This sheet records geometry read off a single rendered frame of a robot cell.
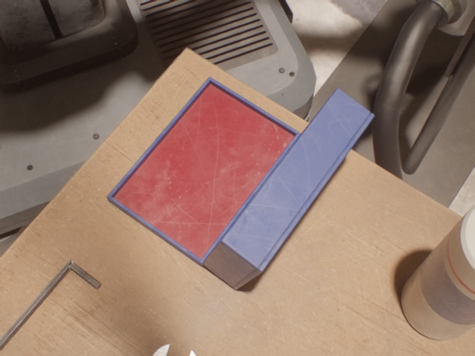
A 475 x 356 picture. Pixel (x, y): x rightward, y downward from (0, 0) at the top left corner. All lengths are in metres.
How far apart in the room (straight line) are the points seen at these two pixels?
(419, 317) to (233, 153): 0.23
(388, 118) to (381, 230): 0.18
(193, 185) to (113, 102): 0.33
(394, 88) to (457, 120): 0.49
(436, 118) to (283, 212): 0.54
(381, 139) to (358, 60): 0.50
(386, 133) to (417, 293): 0.27
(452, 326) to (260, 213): 0.18
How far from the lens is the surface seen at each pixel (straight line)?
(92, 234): 0.63
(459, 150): 1.23
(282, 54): 0.96
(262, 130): 0.66
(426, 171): 1.19
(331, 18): 1.33
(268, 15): 1.00
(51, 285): 0.62
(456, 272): 0.48
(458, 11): 0.82
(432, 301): 0.54
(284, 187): 0.51
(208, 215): 0.62
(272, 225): 0.50
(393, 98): 0.77
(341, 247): 0.62
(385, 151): 0.79
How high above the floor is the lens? 1.06
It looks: 66 degrees down
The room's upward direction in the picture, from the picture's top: straight up
